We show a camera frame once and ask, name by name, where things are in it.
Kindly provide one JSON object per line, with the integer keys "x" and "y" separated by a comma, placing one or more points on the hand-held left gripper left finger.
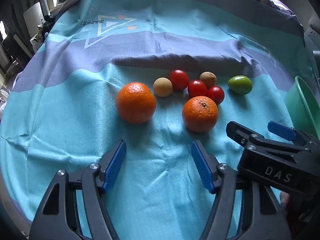
{"x": 115, "y": 166}

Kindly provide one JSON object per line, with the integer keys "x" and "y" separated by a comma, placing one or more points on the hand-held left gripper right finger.
{"x": 202, "y": 167}

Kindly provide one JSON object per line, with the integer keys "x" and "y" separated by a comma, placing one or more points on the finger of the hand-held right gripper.
{"x": 241, "y": 133}
{"x": 281, "y": 130}

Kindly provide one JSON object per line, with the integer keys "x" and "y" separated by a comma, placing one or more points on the green plastic bowl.
{"x": 302, "y": 110}

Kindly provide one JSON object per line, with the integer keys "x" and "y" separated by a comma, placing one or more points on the small orange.
{"x": 200, "y": 114}

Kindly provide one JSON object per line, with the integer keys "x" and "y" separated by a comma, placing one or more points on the red cherry tomato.
{"x": 197, "y": 88}
{"x": 216, "y": 93}
{"x": 179, "y": 80}

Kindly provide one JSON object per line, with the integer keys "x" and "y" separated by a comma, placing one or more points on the person's right hand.
{"x": 285, "y": 201}

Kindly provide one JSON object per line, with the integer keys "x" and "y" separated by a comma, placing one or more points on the blue printed blanket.
{"x": 75, "y": 130}

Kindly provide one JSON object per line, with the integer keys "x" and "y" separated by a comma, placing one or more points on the pointed brown longan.
{"x": 208, "y": 79}

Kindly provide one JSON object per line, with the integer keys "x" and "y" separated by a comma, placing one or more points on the large orange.
{"x": 136, "y": 102}

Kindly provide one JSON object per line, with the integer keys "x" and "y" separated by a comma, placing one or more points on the round tan longan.
{"x": 162, "y": 87}

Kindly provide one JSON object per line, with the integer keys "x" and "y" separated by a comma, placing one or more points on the dark cabinet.
{"x": 12, "y": 50}

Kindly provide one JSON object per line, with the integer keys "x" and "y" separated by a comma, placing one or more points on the white panel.
{"x": 35, "y": 17}

